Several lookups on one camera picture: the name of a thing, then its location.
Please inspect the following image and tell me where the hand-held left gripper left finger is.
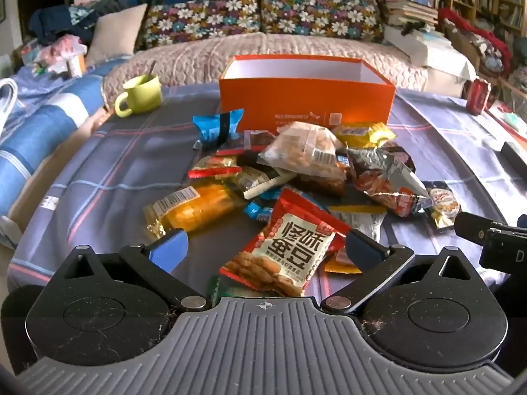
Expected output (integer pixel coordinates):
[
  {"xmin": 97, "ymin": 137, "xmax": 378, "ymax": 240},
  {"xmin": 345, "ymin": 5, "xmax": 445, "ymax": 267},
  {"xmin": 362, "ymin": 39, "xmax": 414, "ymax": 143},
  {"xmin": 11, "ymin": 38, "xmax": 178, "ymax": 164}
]
[{"xmin": 51, "ymin": 228, "xmax": 208, "ymax": 311}]

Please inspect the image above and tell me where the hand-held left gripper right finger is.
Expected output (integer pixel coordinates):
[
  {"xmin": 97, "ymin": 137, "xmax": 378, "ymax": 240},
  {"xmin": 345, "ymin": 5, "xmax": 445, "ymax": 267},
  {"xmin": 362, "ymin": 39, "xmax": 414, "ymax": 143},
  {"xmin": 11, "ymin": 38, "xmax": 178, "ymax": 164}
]
[{"xmin": 320, "ymin": 229, "xmax": 487, "ymax": 312}]

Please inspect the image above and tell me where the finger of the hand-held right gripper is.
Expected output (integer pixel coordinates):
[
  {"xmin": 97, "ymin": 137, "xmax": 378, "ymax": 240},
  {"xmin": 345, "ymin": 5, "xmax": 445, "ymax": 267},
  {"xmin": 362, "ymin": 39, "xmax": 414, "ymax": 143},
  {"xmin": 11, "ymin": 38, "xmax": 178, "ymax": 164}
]
[{"xmin": 454, "ymin": 212, "xmax": 495, "ymax": 240}]

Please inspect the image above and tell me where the orange cardboard box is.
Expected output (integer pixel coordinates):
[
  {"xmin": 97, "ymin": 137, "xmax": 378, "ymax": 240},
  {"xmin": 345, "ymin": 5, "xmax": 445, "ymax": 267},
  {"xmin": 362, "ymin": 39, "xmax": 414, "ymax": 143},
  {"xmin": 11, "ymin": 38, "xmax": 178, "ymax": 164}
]
[{"xmin": 218, "ymin": 55, "xmax": 396, "ymax": 134}]

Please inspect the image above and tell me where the small orange snack packet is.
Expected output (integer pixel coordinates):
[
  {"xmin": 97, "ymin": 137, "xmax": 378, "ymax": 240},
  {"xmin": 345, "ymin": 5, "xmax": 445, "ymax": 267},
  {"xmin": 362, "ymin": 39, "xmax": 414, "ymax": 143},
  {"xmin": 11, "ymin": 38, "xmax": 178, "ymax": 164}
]
[{"xmin": 323, "ymin": 251, "xmax": 363, "ymax": 276}]

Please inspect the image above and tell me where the yellow and white sachet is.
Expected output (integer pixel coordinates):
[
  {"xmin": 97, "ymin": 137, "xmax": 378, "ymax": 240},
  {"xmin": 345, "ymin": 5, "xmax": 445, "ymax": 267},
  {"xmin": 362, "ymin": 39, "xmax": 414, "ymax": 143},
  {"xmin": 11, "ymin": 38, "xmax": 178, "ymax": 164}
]
[{"xmin": 327, "ymin": 205, "xmax": 388, "ymax": 243}]

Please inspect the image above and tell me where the round biscuit packet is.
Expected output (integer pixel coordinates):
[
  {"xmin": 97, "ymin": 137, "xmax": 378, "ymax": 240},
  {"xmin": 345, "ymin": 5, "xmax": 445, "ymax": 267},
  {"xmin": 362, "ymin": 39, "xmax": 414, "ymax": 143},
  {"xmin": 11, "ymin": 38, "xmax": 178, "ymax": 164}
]
[{"xmin": 422, "ymin": 181, "xmax": 462, "ymax": 229}]

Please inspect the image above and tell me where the clear orange bread packet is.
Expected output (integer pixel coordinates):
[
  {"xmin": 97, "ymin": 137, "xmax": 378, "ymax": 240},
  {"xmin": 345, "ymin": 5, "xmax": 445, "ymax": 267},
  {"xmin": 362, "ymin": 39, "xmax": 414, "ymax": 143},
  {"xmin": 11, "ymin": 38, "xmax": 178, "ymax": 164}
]
[{"xmin": 143, "ymin": 183, "xmax": 243, "ymax": 239}]

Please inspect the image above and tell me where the green snack packet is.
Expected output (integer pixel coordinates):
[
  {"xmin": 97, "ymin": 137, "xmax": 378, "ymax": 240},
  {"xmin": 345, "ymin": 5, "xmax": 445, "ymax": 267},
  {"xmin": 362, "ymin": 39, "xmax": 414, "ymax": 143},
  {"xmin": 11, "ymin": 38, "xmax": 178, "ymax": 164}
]
[{"xmin": 206, "ymin": 276, "xmax": 248, "ymax": 307}]

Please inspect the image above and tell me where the silver crumpled snack packet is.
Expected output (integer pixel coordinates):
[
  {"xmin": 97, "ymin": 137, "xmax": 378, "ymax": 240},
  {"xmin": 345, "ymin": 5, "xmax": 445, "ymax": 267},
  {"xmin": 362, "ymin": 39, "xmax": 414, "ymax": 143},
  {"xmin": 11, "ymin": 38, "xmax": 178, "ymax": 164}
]
[{"xmin": 348, "ymin": 146, "xmax": 431, "ymax": 217}]

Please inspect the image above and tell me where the red and white snack packet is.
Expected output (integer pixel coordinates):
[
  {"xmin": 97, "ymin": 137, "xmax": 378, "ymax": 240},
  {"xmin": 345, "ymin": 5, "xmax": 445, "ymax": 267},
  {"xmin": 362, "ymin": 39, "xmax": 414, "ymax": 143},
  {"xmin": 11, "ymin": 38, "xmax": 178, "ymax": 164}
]
[{"xmin": 219, "ymin": 187, "xmax": 350, "ymax": 297}]

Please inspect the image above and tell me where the brown snack packet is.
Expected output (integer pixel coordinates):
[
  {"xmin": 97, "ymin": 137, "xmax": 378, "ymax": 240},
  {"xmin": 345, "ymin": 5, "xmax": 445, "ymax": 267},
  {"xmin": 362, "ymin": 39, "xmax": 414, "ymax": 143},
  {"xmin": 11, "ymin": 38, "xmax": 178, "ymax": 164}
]
[{"xmin": 288, "ymin": 169, "xmax": 348, "ymax": 196}]

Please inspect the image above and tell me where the small red-edged snack packet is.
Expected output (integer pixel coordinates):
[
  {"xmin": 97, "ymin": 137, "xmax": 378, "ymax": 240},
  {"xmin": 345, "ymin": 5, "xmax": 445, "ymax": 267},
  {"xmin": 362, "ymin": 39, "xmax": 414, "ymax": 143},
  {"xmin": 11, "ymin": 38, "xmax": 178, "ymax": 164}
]
[{"xmin": 188, "ymin": 155, "xmax": 243, "ymax": 179}]

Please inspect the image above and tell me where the white and grey sachet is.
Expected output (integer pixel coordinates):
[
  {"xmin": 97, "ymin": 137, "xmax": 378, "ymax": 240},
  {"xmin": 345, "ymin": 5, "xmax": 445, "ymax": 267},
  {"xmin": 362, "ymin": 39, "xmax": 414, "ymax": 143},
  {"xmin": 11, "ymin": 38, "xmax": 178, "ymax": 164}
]
[{"xmin": 235, "ymin": 167, "xmax": 297, "ymax": 200}]

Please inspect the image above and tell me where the clear bag of crackers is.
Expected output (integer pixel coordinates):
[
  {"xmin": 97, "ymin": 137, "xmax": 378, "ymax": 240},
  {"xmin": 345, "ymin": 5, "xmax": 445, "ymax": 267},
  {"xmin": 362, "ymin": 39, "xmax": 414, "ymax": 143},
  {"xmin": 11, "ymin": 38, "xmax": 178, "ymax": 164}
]
[{"xmin": 258, "ymin": 121, "xmax": 348, "ymax": 182}]

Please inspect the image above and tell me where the red soda can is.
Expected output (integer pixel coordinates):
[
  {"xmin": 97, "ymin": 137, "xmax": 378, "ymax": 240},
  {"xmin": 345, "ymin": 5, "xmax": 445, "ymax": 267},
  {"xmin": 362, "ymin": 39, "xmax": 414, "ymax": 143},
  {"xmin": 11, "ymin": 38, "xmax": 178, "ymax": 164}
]
[{"xmin": 465, "ymin": 78, "xmax": 491, "ymax": 115}]

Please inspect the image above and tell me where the green mug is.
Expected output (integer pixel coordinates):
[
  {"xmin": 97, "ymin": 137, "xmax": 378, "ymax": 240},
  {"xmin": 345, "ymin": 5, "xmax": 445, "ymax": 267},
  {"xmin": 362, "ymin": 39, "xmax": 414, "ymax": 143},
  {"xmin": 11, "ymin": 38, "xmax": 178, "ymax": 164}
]
[{"xmin": 114, "ymin": 74, "xmax": 163, "ymax": 118}]

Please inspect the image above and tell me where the white box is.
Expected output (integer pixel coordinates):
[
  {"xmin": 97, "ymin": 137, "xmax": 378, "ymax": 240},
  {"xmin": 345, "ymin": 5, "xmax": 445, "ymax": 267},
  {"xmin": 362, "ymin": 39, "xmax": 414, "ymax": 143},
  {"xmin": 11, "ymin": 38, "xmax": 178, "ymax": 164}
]
[{"xmin": 383, "ymin": 25, "xmax": 478, "ymax": 81}]

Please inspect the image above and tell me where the blue striped blanket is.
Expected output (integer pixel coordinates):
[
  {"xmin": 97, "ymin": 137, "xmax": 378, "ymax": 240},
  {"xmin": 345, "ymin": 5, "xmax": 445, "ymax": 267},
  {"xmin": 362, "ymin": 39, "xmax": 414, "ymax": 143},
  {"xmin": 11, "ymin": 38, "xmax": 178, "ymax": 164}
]
[{"xmin": 0, "ymin": 64, "xmax": 128, "ymax": 219}]

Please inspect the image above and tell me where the red cloth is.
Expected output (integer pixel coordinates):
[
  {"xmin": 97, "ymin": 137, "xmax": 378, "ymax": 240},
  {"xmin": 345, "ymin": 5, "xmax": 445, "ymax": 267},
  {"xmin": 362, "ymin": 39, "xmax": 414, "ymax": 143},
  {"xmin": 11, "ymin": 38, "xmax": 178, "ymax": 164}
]
[{"xmin": 436, "ymin": 7, "xmax": 513, "ymax": 75}]

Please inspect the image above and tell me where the beige knitted blanket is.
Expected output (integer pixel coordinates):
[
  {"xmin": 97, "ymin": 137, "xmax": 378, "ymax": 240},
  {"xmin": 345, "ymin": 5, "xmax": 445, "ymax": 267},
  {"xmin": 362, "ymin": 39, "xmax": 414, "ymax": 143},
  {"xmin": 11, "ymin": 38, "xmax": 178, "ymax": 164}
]
[{"xmin": 103, "ymin": 32, "xmax": 429, "ymax": 103}]

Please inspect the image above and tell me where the stack of books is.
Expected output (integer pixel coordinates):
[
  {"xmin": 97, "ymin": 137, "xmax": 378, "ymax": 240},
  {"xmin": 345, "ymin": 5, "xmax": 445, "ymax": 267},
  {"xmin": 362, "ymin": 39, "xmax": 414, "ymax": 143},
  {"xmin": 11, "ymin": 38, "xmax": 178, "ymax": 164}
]
[{"xmin": 385, "ymin": 0, "xmax": 439, "ymax": 27}]

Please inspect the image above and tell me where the beige pillow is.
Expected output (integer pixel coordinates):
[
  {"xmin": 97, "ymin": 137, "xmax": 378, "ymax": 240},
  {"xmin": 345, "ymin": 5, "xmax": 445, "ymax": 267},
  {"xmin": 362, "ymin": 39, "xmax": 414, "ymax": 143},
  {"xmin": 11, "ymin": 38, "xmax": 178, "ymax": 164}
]
[{"xmin": 84, "ymin": 3, "xmax": 148, "ymax": 66}]

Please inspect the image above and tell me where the pink floral cloth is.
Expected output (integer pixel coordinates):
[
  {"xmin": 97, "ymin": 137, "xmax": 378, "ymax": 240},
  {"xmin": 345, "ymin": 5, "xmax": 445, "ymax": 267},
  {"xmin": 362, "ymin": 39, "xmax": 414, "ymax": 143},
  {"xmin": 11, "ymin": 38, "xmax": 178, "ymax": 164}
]
[{"xmin": 39, "ymin": 35, "xmax": 87, "ymax": 70}]

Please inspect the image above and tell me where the dark blue clothes pile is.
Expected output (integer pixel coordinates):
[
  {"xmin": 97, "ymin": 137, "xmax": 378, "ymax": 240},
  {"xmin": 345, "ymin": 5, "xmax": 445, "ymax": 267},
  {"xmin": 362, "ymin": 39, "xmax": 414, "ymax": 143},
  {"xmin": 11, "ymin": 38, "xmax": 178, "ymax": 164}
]
[{"xmin": 29, "ymin": 6, "xmax": 99, "ymax": 46}]

